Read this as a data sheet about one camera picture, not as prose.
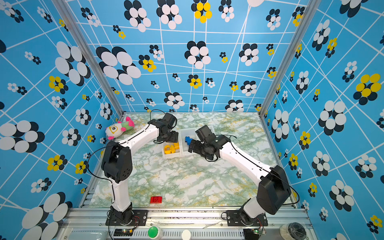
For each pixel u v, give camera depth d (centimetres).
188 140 100
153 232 62
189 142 97
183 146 96
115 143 53
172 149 96
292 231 61
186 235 63
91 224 74
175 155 94
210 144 61
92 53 87
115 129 101
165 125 72
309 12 69
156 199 78
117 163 51
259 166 45
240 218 65
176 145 97
